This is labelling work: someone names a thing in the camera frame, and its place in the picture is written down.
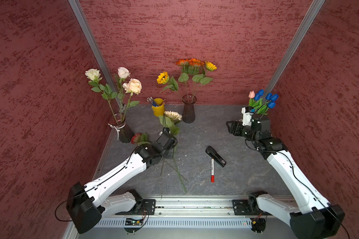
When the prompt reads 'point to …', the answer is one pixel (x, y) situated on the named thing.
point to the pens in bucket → (150, 100)
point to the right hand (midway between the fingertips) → (230, 126)
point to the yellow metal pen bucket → (159, 110)
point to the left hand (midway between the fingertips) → (166, 151)
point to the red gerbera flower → (140, 139)
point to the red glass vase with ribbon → (117, 121)
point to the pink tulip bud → (251, 95)
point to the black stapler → (212, 152)
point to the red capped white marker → (212, 170)
